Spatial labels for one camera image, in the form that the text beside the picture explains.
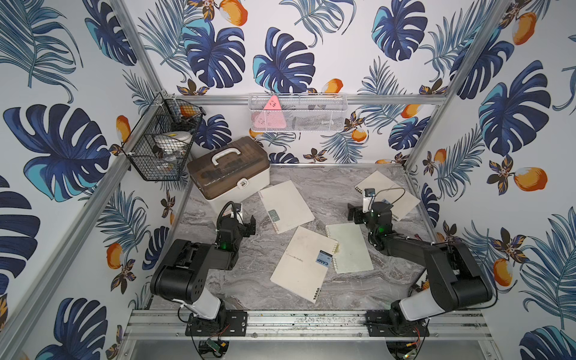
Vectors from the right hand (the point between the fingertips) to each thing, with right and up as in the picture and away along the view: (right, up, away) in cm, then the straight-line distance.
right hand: (362, 202), depth 93 cm
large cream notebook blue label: (-25, -25, -6) cm, 35 cm away
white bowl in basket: (-71, +22, -14) cm, 76 cm away
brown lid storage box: (-52, +14, -1) cm, 54 cm away
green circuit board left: (-54, -46, -21) cm, 74 cm away
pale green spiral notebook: (-6, -21, -4) cm, 22 cm away
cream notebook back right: (+4, +5, -14) cm, 15 cm away
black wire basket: (-79, +21, -10) cm, 82 cm away
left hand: (-51, -4, 0) cm, 51 cm away
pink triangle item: (-37, +34, -3) cm, 51 cm away
